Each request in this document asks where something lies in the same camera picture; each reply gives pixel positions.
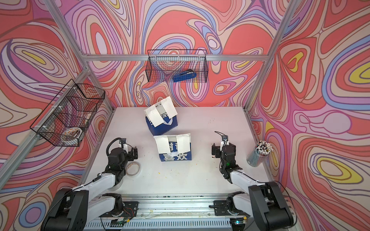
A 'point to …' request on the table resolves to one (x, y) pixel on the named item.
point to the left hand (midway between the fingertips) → (129, 147)
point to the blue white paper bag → (174, 155)
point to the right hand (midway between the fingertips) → (222, 146)
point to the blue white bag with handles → (168, 123)
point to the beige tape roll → (133, 168)
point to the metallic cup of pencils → (262, 149)
